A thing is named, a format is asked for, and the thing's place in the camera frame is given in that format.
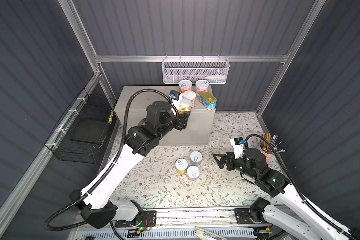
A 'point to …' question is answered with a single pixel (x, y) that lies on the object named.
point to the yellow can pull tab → (181, 166)
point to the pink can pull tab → (193, 173)
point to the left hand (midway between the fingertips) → (182, 109)
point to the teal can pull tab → (195, 158)
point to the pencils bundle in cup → (266, 147)
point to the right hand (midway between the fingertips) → (222, 155)
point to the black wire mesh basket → (79, 136)
